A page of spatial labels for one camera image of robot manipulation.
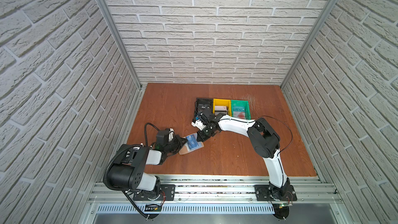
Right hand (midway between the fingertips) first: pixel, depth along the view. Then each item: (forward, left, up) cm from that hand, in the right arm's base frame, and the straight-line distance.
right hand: (198, 139), depth 91 cm
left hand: (+1, +6, +2) cm, 6 cm away
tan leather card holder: (-5, +7, 0) cm, 9 cm away
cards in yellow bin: (+19, -18, +2) cm, 27 cm away
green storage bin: (+28, -35, -4) cm, 45 cm away
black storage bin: (+26, -4, +1) cm, 26 cm away
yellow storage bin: (+22, -18, +6) cm, 29 cm away
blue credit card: (-1, +3, 0) cm, 3 cm away
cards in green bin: (+17, -29, +1) cm, 33 cm away
